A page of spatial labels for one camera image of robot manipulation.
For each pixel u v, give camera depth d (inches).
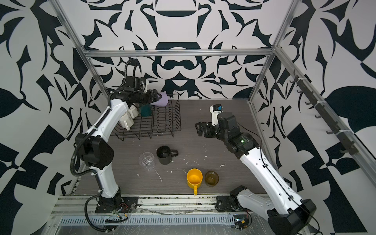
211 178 32.1
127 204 29.0
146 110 42.8
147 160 34.8
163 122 39.2
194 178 32.2
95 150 19.2
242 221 28.0
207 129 24.2
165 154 34.3
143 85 28.1
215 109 24.5
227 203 29.3
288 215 14.5
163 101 33.9
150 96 29.9
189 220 28.0
